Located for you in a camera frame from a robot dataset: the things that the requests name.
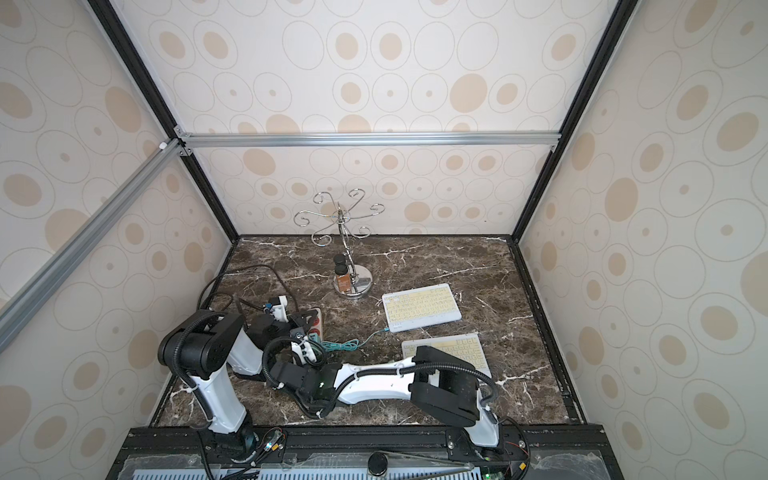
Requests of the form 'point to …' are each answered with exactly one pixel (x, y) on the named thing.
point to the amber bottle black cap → (343, 279)
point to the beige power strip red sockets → (317, 324)
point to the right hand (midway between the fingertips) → (308, 354)
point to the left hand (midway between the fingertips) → (325, 313)
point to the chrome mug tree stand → (360, 276)
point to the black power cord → (231, 298)
